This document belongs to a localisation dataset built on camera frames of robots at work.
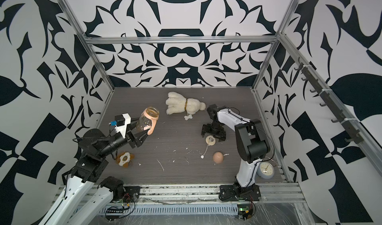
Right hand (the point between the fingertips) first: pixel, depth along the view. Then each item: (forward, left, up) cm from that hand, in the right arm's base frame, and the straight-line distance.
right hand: (209, 135), depth 92 cm
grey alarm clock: (-21, -27, +2) cm, 34 cm away
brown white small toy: (-14, +48, +1) cm, 50 cm away
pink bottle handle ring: (-14, +26, +33) cm, 45 cm away
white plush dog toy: (+19, +21, +7) cm, 29 cm away
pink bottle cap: (-14, -4, +1) cm, 14 cm away
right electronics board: (-38, -14, -3) cm, 40 cm away
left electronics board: (-37, +48, -4) cm, 61 cm away
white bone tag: (+14, +12, -1) cm, 19 cm away
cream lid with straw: (-3, 0, -1) cm, 3 cm away
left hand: (-8, +30, +30) cm, 44 cm away
